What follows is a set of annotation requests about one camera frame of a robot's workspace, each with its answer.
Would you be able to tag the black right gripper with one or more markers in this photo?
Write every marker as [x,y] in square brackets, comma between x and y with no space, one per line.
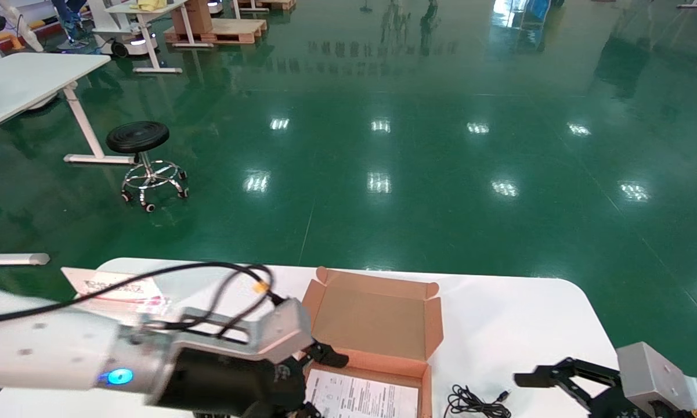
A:
[621,406]

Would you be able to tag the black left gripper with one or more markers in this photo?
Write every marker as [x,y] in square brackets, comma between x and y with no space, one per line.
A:
[226,383]

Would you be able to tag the brown cardboard storage box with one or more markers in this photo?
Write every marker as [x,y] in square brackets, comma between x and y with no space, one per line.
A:
[377,316]

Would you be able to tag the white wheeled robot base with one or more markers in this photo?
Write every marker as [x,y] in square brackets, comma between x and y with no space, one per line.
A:
[122,42]

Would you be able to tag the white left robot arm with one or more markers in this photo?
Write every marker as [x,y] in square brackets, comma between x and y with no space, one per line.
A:
[35,348]

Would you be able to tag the wooden pallet with box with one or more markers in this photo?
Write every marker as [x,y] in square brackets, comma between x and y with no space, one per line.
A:
[232,29]

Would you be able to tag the white printed instruction sheet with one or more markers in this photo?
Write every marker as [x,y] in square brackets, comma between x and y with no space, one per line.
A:
[360,397]

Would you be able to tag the clear acrylic sign pink label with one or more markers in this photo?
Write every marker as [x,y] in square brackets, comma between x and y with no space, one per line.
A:
[110,284]

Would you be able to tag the black round stool chrome base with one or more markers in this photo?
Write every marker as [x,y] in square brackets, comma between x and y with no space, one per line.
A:
[137,136]

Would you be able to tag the white table foot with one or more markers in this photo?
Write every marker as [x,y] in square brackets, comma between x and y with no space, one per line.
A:
[11,259]

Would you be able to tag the empty wooden pallet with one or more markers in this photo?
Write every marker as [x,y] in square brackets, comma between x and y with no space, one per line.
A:
[267,4]

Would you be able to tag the brown cardboard carton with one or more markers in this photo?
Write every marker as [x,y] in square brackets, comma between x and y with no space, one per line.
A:
[194,14]

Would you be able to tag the white metal floor bar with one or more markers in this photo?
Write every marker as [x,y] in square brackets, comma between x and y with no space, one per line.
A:
[692,5]

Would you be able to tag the yellow cloth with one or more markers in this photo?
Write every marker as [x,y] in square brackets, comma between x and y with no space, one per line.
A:
[148,4]

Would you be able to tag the large white table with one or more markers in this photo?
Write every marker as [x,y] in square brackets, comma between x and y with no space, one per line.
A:
[23,81]

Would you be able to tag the small white table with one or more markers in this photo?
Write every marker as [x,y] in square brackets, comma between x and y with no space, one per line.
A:
[119,8]

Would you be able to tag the person in blue trousers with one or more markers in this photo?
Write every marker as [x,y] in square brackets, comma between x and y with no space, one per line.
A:
[69,17]

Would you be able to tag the white slanted robot limb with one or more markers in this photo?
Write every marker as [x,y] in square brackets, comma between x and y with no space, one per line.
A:
[23,32]

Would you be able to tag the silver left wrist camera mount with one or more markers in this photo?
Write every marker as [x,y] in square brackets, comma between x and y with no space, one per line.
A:
[278,331]

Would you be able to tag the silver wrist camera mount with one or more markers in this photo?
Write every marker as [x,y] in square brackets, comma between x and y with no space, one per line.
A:
[278,331]
[656,371]

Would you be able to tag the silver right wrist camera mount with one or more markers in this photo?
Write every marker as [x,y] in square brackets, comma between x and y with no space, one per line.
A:
[656,371]

